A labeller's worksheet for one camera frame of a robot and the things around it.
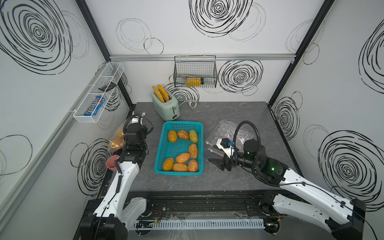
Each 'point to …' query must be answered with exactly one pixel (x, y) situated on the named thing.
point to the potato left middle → (183, 157)
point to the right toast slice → (163, 92)
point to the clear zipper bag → (117, 142)
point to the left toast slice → (159, 94)
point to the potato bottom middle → (183, 134)
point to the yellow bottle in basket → (193, 81)
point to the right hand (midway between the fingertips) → (213, 152)
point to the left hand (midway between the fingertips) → (130, 123)
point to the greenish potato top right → (193, 136)
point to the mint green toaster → (168, 111)
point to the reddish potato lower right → (193, 165)
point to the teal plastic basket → (169, 149)
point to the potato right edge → (193, 149)
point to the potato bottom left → (168, 164)
